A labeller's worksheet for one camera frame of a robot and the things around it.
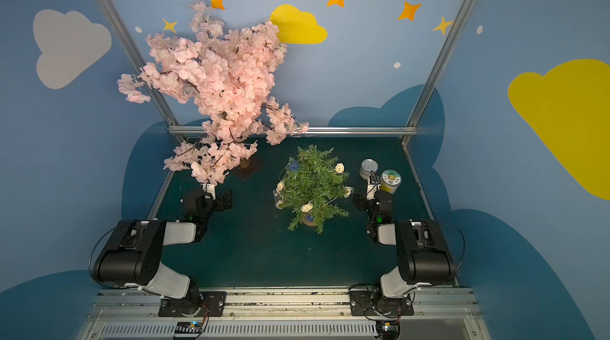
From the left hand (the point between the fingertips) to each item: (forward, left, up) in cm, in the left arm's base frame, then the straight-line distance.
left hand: (220, 187), depth 95 cm
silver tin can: (+14, -62, -1) cm, 64 cm away
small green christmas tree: (-13, -38, +21) cm, 45 cm away
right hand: (+2, -62, +1) cm, 62 cm away
